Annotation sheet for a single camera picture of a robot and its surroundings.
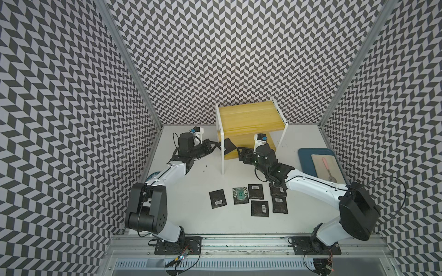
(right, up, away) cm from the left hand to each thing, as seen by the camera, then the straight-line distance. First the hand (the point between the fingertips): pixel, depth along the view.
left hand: (218, 143), depth 86 cm
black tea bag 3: (+20, -25, +3) cm, 32 cm away
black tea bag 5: (+31, -30, -1) cm, 43 cm away
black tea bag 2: (0, -28, 0) cm, 28 cm away
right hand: (+12, -3, -4) cm, 13 cm away
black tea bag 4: (+21, -32, -3) cm, 38 cm away
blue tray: (+51, -11, +13) cm, 54 cm away
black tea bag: (+5, -1, +5) cm, 7 cm away
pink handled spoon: (+61, -19, +6) cm, 64 cm away
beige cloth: (+66, -14, +11) cm, 68 cm away
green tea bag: (+12, -26, +1) cm, 29 cm away
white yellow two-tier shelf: (+11, +9, -12) cm, 19 cm away
